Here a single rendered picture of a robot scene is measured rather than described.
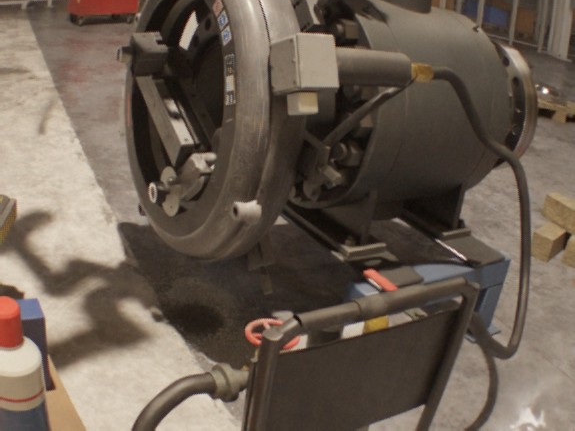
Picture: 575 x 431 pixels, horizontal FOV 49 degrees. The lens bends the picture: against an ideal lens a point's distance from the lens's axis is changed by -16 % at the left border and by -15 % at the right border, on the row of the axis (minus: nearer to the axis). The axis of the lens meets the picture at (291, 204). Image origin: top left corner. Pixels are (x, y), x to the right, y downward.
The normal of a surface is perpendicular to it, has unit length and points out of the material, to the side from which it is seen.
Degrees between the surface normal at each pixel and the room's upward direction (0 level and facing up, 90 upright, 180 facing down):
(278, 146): 89
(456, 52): 48
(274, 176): 98
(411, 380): 90
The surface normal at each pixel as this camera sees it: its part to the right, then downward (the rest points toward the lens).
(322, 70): 0.55, 0.00
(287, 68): -0.83, 0.08
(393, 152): 0.49, 0.57
